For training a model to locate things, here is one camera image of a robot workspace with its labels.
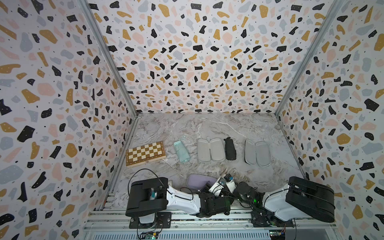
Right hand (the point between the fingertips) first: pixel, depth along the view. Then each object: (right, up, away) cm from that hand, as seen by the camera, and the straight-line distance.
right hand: (219, 190), depth 83 cm
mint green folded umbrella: (-22, +18, +12) cm, 31 cm away
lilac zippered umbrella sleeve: (-13, +5, 0) cm, 14 cm away
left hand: (-2, +1, -1) cm, 3 cm away
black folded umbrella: (+9, +18, +14) cm, 25 cm away
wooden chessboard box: (-46, +18, +12) cm, 51 cm away
